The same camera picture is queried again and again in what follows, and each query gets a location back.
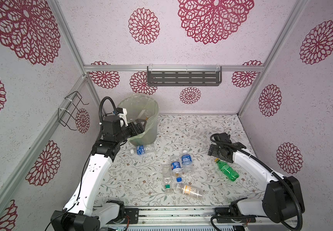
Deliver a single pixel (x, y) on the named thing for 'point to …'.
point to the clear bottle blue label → (143, 149)
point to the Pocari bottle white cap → (186, 161)
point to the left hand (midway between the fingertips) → (140, 124)
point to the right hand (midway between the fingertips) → (217, 151)
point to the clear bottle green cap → (167, 173)
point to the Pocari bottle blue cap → (175, 164)
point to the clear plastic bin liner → (140, 107)
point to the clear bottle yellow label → (189, 191)
